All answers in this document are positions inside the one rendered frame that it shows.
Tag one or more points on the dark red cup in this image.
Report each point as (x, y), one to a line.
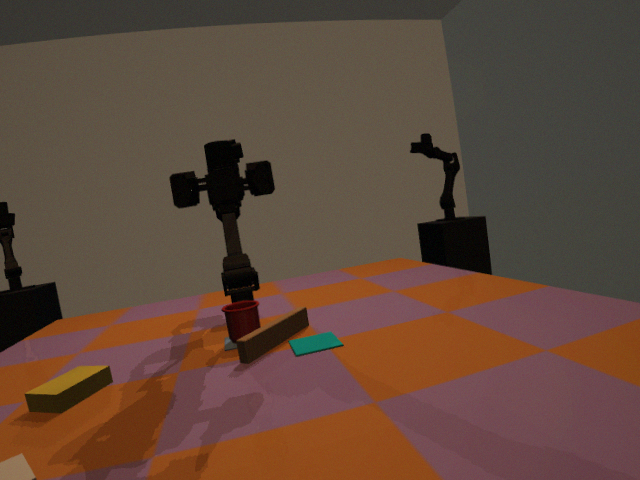
(241, 319)

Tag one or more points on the yellow rectangular block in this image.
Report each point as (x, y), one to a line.
(65, 391)

